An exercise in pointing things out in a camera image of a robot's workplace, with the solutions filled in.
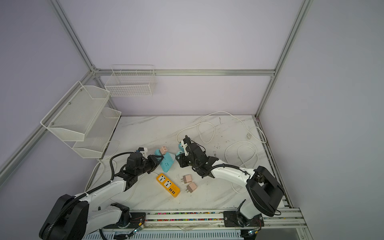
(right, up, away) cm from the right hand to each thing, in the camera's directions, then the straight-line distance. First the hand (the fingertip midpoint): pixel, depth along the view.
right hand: (176, 157), depth 82 cm
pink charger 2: (+8, -17, +1) cm, 19 cm away
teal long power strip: (+1, +3, +19) cm, 19 cm away
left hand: (-9, -1, +4) cm, 10 cm away
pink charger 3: (-8, +4, +3) cm, 9 cm away
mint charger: (+1, +3, -2) cm, 4 cm away
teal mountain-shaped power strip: (-6, -3, +4) cm, 8 cm away
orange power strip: (-5, -16, +1) cm, 17 cm away
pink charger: (+6, -13, +4) cm, 15 cm away
